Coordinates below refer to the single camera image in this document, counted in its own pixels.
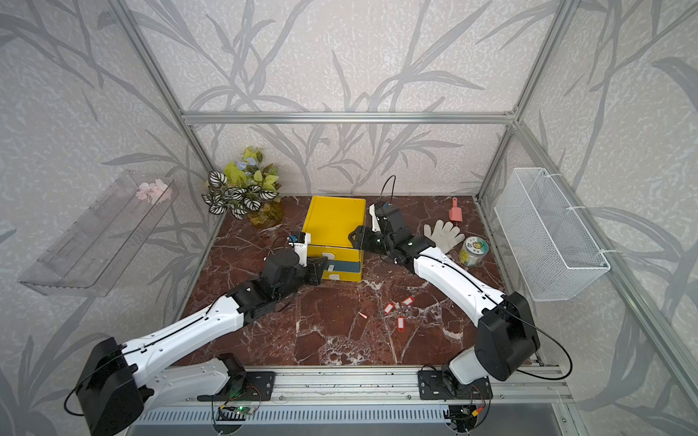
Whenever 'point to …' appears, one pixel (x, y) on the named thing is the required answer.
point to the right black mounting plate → (443, 385)
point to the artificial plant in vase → (246, 189)
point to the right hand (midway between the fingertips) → (354, 236)
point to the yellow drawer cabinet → (330, 221)
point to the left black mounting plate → (244, 386)
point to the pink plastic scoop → (455, 213)
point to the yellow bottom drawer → (338, 275)
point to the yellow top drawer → (334, 252)
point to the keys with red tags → (400, 310)
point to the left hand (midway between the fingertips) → (326, 260)
